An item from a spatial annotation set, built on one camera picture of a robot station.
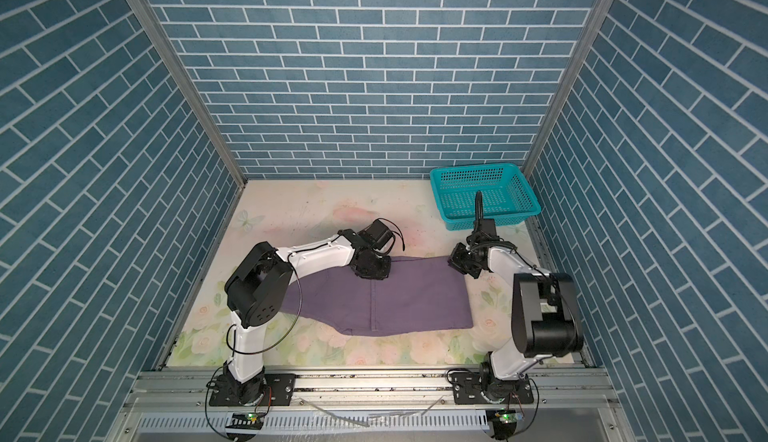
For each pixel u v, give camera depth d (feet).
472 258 2.32
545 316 1.50
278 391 2.41
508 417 2.34
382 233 2.53
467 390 2.41
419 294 2.92
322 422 2.53
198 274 3.25
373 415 2.32
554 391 2.49
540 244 3.55
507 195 3.80
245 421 2.37
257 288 1.67
